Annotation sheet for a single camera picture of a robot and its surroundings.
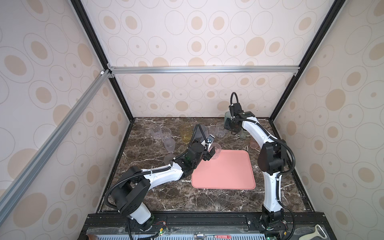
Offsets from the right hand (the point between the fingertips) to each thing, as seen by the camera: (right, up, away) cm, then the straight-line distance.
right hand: (227, 126), depth 99 cm
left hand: (-13, -8, -18) cm, 24 cm away
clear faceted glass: (-7, -15, -3) cm, 17 cm away
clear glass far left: (-51, -2, +11) cm, 52 cm away
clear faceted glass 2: (-3, -2, +13) cm, 14 cm away
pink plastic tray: (+1, -27, -9) cm, 29 cm away
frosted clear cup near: (-38, -13, +1) cm, 40 cm away
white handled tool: (+38, -52, -28) cm, 70 cm away
